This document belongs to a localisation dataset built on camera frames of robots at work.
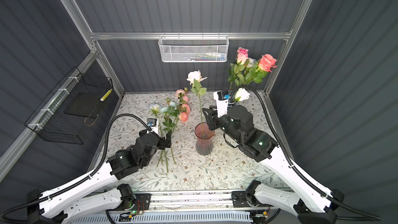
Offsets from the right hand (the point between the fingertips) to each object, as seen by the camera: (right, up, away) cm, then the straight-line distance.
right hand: (207, 109), depth 62 cm
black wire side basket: (-66, -2, +11) cm, 67 cm away
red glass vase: (-1, -14, +17) cm, 22 cm away
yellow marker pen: (-54, +7, +20) cm, 58 cm away
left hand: (-21, -10, +12) cm, 26 cm away
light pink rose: (+17, +17, +22) cm, 32 cm away
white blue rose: (-34, 0, +44) cm, 55 cm away
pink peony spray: (-15, -2, +43) cm, 45 cm away
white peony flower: (-25, 0, +44) cm, 50 cm away
